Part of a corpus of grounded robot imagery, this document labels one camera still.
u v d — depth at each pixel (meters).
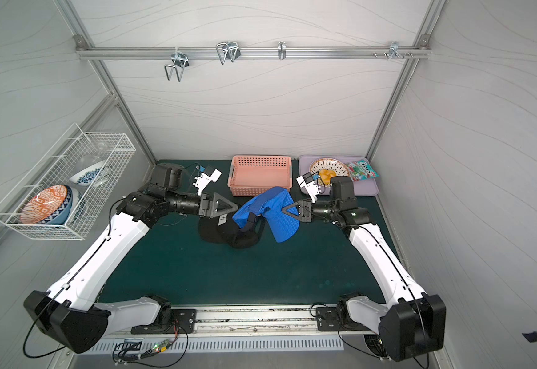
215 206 0.57
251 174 1.12
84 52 0.77
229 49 0.76
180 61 0.78
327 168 1.18
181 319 0.74
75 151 0.73
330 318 0.73
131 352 0.69
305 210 0.63
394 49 0.77
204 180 0.63
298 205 0.67
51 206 0.61
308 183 0.66
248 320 0.75
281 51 0.78
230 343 0.70
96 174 0.64
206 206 0.58
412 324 0.38
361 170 1.15
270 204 0.66
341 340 0.69
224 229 0.91
